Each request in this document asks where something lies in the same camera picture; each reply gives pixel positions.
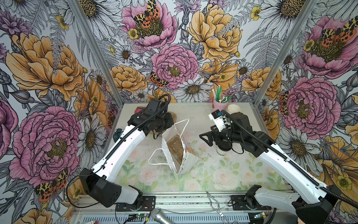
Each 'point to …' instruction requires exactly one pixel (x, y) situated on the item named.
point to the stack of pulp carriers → (174, 115)
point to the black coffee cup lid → (224, 146)
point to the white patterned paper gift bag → (189, 157)
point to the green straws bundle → (217, 96)
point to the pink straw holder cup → (218, 106)
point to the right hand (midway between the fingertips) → (207, 136)
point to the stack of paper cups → (232, 108)
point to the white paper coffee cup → (221, 152)
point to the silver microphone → (158, 215)
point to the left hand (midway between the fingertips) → (172, 126)
